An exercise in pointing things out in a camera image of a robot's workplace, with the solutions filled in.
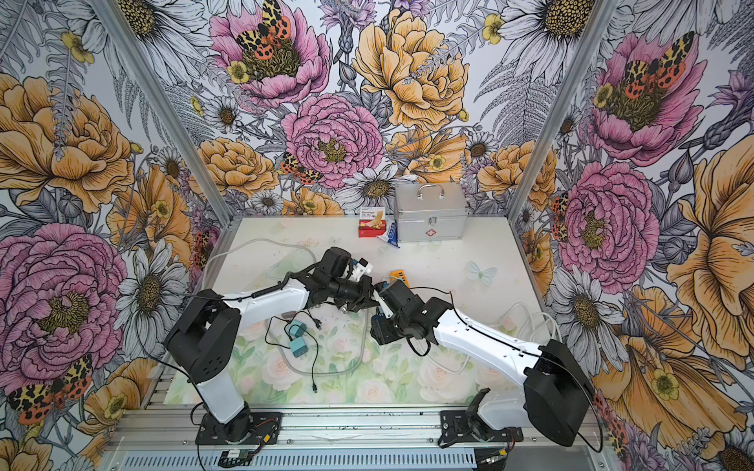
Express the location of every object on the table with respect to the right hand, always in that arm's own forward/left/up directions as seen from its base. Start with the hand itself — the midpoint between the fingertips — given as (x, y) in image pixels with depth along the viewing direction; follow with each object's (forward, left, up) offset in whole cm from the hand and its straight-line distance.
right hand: (383, 337), depth 80 cm
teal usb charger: (+6, +26, -7) cm, 28 cm away
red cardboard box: (+49, +4, -5) cm, 49 cm away
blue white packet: (+43, -4, -5) cm, 43 cm away
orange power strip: (+26, -6, -7) cm, 27 cm away
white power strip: (+16, +6, +10) cm, 20 cm away
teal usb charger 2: (+1, +25, -7) cm, 26 cm away
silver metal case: (+46, -20, +2) cm, 50 cm away
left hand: (+8, -1, +3) cm, 8 cm away
